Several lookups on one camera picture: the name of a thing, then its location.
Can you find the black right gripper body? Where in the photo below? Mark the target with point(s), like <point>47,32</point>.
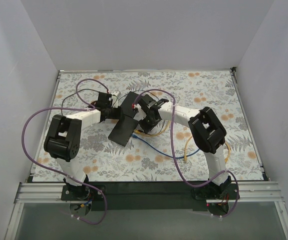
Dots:
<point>141,110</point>

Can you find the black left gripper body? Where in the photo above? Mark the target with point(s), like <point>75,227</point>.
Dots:
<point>118,112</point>

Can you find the black network switch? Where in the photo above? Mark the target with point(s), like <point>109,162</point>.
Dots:
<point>127,109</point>
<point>123,130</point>

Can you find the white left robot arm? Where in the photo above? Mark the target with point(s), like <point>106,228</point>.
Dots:
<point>63,143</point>

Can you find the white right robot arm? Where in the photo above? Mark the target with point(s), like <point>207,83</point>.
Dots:
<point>207,131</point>

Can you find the floral patterned table mat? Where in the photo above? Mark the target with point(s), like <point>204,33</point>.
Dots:
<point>149,158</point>

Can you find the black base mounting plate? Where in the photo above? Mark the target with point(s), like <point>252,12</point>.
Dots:
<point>153,195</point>

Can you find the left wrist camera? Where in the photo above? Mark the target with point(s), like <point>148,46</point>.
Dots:
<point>107,100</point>

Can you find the aluminium frame rail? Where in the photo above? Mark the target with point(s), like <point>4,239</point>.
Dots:
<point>254,191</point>

